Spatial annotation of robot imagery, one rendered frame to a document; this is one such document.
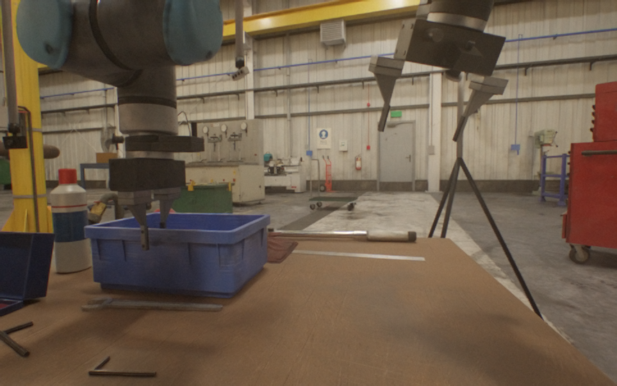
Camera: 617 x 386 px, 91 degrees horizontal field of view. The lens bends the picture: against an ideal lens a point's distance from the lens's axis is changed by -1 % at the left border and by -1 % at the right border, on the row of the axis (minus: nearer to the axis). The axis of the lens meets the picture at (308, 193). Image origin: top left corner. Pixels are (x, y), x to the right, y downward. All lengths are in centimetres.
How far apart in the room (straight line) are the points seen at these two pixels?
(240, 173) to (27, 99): 319
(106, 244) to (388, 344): 51
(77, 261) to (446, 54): 81
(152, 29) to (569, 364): 59
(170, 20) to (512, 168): 1039
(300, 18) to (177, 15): 1076
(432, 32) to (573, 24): 1122
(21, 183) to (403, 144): 884
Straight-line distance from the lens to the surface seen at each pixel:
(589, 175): 282
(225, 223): 74
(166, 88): 57
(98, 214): 158
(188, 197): 342
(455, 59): 45
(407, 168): 1008
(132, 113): 56
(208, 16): 42
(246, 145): 662
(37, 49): 49
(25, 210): 433
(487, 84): 53
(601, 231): 284
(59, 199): 84
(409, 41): 46
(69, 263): 85
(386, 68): 46
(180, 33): 39
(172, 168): 60
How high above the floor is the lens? 69
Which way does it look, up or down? 4 degrees down
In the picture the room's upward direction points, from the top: 1 degrees counter-clockwise
